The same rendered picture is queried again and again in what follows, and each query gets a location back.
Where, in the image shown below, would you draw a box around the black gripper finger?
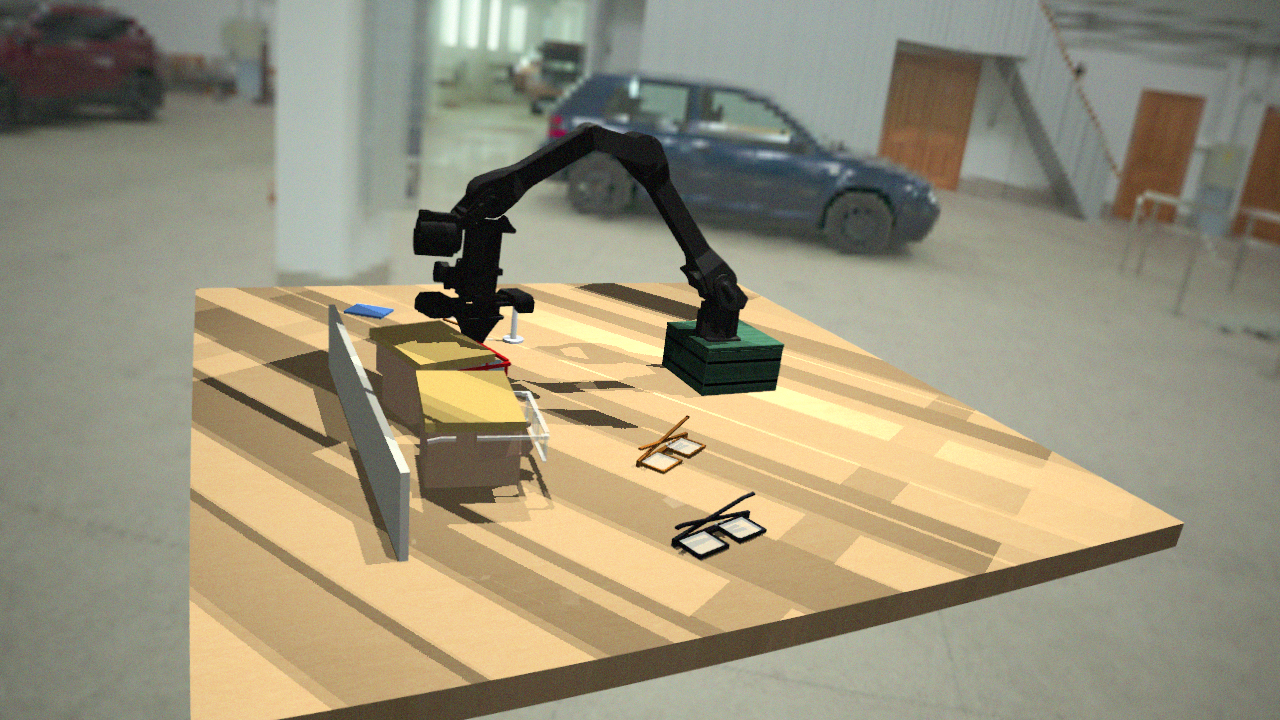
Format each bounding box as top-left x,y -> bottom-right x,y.
475,309 -> 504,343
452,314 -> 480,341

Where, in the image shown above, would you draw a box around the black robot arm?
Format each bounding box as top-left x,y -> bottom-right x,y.
413,122 -> 748,342

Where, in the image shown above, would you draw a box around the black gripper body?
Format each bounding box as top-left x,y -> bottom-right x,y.
413,258 -> 535,319

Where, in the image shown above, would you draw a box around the black glasses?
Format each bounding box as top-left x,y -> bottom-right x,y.
671,492 -> 767,559

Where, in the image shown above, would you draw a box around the blue pyramid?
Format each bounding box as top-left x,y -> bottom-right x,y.
344,304 -> 394,319

